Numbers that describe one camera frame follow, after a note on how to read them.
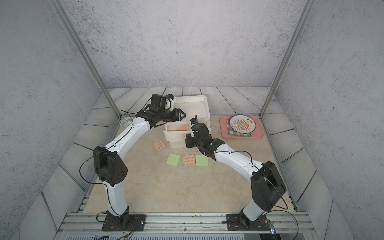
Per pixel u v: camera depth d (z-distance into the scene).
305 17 0.73
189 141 0.74
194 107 0.94
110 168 0.50
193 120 0.73
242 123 1.14
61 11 0.71
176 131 0.91
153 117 0.63
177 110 0.76
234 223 0.72
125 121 1.14
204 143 0.63
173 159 0.96
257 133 1.09
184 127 0.91
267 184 0.43
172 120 0.77
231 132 1.09
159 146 1.02
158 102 0.67
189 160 0.94
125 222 0.66
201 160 0.95
